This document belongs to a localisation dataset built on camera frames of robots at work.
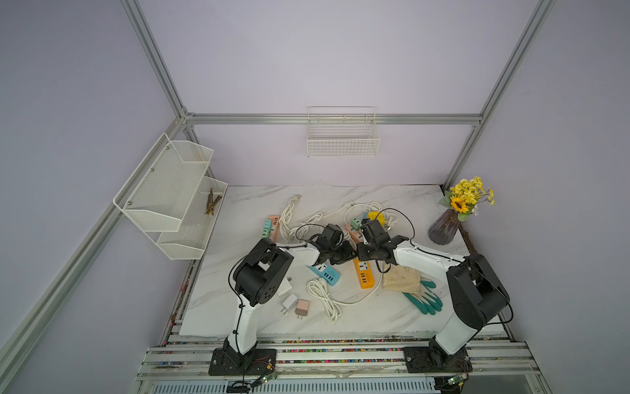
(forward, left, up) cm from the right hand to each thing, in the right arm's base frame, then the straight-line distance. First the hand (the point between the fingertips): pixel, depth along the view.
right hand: (363, 253), depth 94 cm
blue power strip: (-7, +15, -1) cm, 16 cm away
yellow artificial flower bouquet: (+8, -32, +22) cm, 40 cm away
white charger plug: (-19, +27, 0) cm, 33 cm away
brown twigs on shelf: (+19, +61, +11) cm, 65 cm away
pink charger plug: (-20, +23, -3) cm, 31 cm away
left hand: (-1, +3, -2) cm, 4 cm away
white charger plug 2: (-12, +30, -2) cm, 32 cm away
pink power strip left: (+11, +36, 0) cm, 38 cm away
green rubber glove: (-19, -18, -3) cm, 26 cm away
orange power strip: (-7, 0, -1) cm, 8 cm away
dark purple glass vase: (+8, -33, +4) cm, 34 cm away
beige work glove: (-9, -14, -3) cm, 17 cm away
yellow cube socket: (+15, -8, +4) cm, 18 cm away
